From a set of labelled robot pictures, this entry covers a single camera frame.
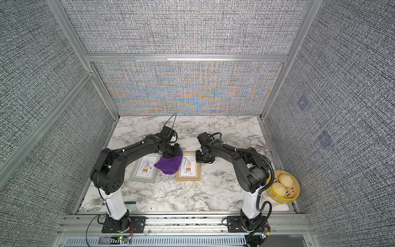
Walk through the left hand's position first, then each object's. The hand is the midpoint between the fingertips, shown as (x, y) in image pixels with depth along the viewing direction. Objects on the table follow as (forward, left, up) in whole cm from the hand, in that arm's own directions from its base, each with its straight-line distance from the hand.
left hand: (183, 152), depth 92 cm
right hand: (-1, -9, -4) cm, 10 cm away
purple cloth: (-8, +7, +1) cm, 11 cm away
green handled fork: (-25, +42, -5) cm, 49 cm away
